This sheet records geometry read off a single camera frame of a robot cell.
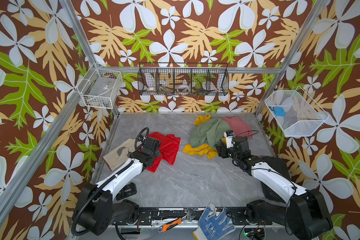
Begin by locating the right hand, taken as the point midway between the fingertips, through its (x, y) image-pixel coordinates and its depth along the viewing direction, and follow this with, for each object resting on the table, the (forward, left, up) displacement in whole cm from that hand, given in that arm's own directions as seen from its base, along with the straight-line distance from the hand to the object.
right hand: (220, 144), depth 87 cm
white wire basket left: (+27, +71, +22) cm, 79 cm away
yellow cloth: (+3, +7, -10) cm, 12 cm away
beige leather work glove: (0, +64, -12) cm, 65 cm away
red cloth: (+5, +31, -11) cm, 33 cm away
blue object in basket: (+14, -35, +13) cm, 40 cm away
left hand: (-1, +39, -2) cm, 39 cm away
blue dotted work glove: (-39, +8, -12) cm, 42 cm away
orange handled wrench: (-35, +20, -12) cm, 42 cm away
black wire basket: (+40, +21, +18) cm, 49 cm away
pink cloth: (+19, -19, -8) cm, 28 cm away
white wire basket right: (+11, -42, +15) cm, 46 cm away
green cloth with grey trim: (+9, +5, +1) cm, 10 cm away
